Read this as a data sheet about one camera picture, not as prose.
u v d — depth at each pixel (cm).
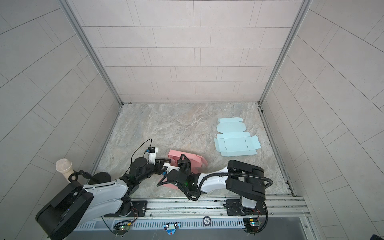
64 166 57
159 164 74
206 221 68
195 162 78
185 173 64
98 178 79
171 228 65
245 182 45
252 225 67
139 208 71
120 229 65
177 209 72
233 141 97
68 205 44
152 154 74
